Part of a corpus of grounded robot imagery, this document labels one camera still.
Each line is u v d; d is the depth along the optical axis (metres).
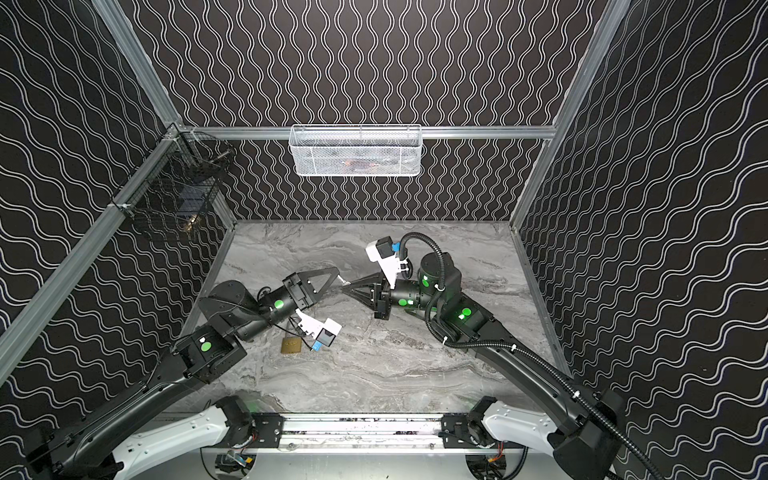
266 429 0.75
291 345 0.89
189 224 0.82
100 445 0.41
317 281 0.58
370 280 0.58
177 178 0.96
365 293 0.60
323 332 0.55
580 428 0.39
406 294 0.55
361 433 0.75
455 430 0.74
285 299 0.53
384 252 0.53
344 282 0.59
